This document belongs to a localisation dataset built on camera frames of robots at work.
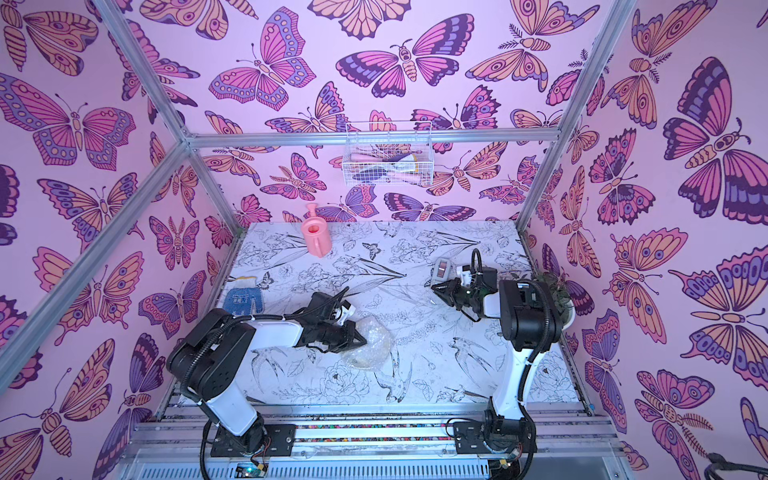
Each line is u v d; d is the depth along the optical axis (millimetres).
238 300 999
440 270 1026
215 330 515
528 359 558
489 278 834
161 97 833
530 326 539
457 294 904
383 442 745
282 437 743
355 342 860
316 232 1049
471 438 728
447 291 925
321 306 780
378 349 857
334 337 809
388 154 956
